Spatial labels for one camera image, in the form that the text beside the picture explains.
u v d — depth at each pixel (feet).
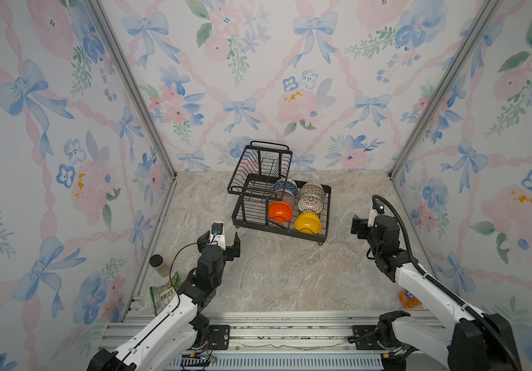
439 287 1.62
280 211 3.29
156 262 2.62
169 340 1.64
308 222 3.14
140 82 2.87
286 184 3.56
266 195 2.63
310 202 3.39
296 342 2.41
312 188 3.57
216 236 2.22
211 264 1.94
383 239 2.08
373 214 2.43
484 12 2.29
